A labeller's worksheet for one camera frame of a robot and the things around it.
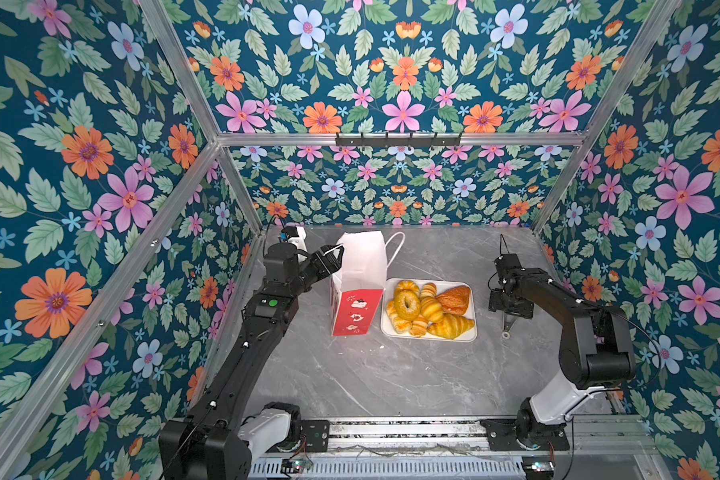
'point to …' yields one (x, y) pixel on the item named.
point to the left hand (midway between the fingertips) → (339, 244)
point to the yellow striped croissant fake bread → (450, 326)
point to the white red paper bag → (356, 290)
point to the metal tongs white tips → (506, 333)
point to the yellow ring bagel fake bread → (407, 304)
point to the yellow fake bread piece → (400, 325)
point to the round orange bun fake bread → (406, 285)
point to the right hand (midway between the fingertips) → (508, 307)
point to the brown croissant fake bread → (455, 300)
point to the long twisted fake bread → (430, 304)
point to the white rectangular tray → (389, 291)
